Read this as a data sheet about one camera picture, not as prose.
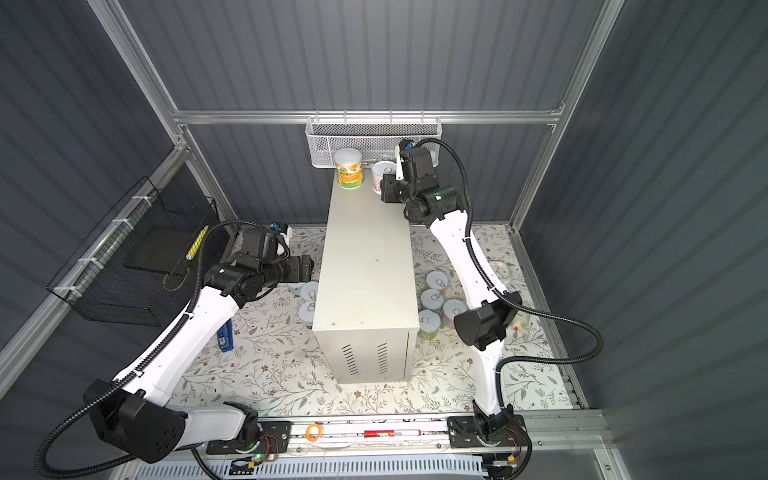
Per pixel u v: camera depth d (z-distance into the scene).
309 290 0.94
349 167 0.77
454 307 0.91
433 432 0.76
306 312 0.91
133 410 0.38
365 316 0.58
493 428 0.64
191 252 0.75
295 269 0.70
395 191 0.69
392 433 0.74
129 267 0.71
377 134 0.91
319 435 0.74
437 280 0.97
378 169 0.79
